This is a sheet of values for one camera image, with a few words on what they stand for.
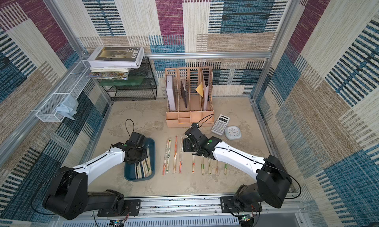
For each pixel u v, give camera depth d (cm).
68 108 66
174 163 87
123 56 83
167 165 87
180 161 88
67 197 41
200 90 90
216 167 85
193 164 87
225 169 85
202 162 88
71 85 82
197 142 62
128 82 94
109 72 82
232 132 99
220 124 104
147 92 119
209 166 87
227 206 73
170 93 99
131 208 73
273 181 42
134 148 67
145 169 84
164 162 89
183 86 104
